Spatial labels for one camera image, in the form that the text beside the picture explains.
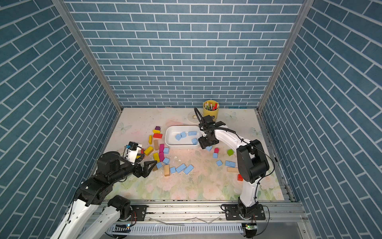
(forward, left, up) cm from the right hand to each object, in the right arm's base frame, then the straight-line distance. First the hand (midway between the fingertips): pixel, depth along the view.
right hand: (206, 143), depth 93 cm
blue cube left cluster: (+6, +20, -4) cm, 21 cm away
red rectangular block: (+8, +35, -6) cm, 36 cm away
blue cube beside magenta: (-5, +26, -3) cm, 26 cm away
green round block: (-2, -16, -5) cm, 17 cm away
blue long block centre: (-15, +15, -5) cm, 22 cm away
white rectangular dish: (+3, +24, -6) cm, 25 cm away
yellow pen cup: (+28, -2, +5) cm, 29 cm away
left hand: (-20, +25, +15) cm, 36 cm away
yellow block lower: (-9, +31, -5) cm, 33 cm away
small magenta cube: (-2, -7, -5) cm, 8 cm away
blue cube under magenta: (-5, -6, -5) cm, 9 cm away
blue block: (+11, +10, -5) cm, 16 cm away
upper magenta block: (-1, +30, -6) cm, 31 cm away
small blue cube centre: (-17, +19, -5) cm, 26 cm away
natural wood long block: (+1, +34, -6) cm, 35 cm away
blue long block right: (-9, -16, -6) cm, 19 cm away
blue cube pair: (+4, +8, -4) cm, 10 cm away
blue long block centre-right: (-15, +10, -6) cm, 19 cm away
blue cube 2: (-10, -8, -6) cm, 14 cm away
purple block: (+14, +36, -5) cm, 39 cm away
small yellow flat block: (+10, +36, -4) cm, 38 cm away
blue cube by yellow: (-12, +24, -3) cm, 27 cm away
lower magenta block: (-9, +28, -6) cm, 30 cm away
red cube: (-18, -20, -6) cm, 27 cm away
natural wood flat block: (-13, -16, -7) cm, 22 cm away
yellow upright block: (+3, +39, -5) cm, 39 cm away
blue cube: (+9, +17, -5) cm, 20 cm away
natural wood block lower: (-18, +23, -4) cm, 29 cm away
